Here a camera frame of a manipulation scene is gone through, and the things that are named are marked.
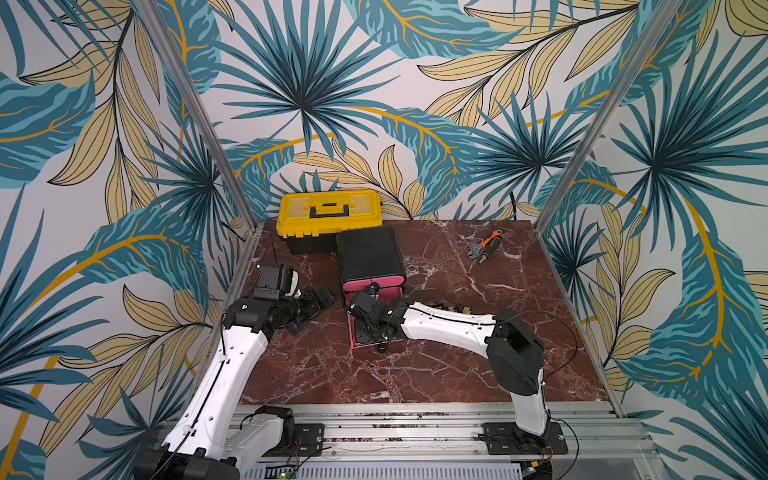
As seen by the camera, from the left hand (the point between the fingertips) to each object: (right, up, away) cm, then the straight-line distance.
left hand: (325, 310), depth 75 cm
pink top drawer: (+9, +6, +8) cm, 14 cm away
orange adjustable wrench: (+48, +15, +36) cm, 62 cm away
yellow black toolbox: (-10, +25, +23) cm, 36 cm away
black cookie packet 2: (+41, -3, +20) cm, 46 cm away
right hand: (+8, -8, +10) cm, 15 cm away
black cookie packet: (+35, -3, +20) cm, 41 cm away
